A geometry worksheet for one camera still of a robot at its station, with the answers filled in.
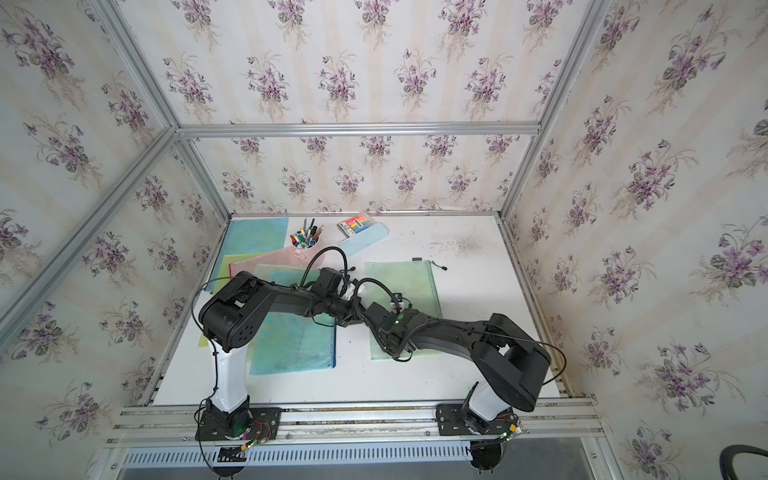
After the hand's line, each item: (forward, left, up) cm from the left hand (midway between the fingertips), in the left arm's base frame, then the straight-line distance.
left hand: (373, 320), depth 91 cm
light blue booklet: (+32, +5, +1) cm, 32 cm away
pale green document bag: (+12, -11, 0) cm, 16 cm away
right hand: (-5, -8, +1) cm, 9 cm away
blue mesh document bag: (+36, +50, -1) cm, 62 cm away
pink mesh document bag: (+11, +17, +18) cm, 27 cm away
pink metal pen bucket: (+25, +23, +10) cm, 35 cm away
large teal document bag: (-7, +16, 0) cm, 17 cm away
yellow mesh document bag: (+17, +53, -1) cm, 55 cm away
